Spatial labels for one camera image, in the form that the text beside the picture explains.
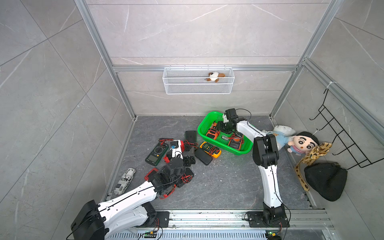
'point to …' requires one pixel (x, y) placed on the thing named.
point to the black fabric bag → (327, 179)
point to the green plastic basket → (206, 123)
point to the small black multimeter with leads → (186, 178)
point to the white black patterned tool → (125, 181)
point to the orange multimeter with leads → (213, 132)
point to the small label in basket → (224, 137)
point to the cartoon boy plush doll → (302, 142)
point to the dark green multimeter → (156, 154)
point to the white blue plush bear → (282, 133)
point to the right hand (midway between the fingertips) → (218, 127)
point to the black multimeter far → (190, 141)
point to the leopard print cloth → (309, 159)
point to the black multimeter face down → (202, 155)
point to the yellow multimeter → (211, 149)
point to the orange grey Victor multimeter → (235, 143)
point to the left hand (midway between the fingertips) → (187, 147)
